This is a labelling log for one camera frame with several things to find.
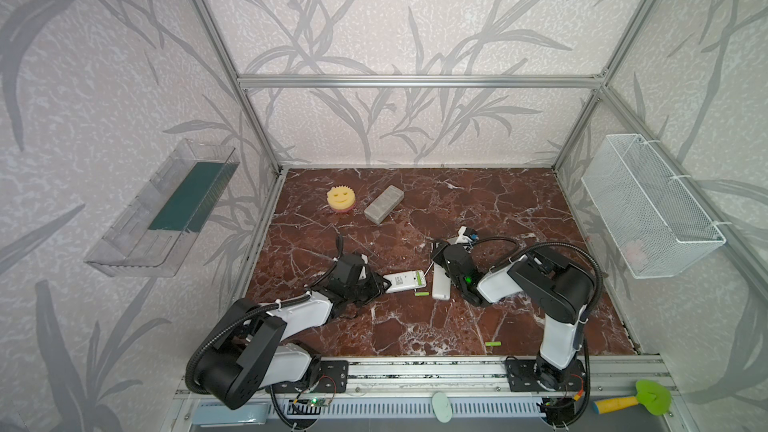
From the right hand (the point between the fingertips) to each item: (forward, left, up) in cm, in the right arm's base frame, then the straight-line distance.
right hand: (433, 233), depth 96 cm
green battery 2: (-32, -14, -5) cm, 35 cm away
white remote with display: (-15, +9, -3) cm, 18 cm away
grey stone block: (+14, +16, -1) cm, 21 cm away
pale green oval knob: (-46, +1, -2) cm, 46 cm away
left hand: (-15, +12, -1) cm, 19 cm away
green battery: (-18, +4, -5) cm, 19 cm away
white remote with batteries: (-16, -2, -3) cm, 16 cm away
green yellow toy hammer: (-44, -49, -2) cm, 66 cm away
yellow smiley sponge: (+16, +33, -2) cm, 37 cm away
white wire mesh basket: (-16, -45, +29) cm, 56 cm away
